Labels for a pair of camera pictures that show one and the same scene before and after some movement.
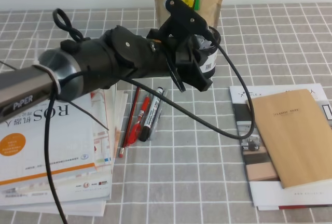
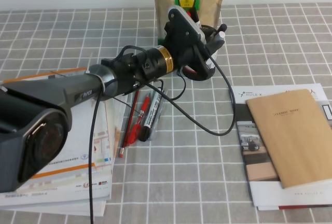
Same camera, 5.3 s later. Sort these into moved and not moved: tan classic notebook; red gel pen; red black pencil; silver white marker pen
Moved: silver white marker pen
Not moved: red black pencil; red gel pen; tan classic notebook
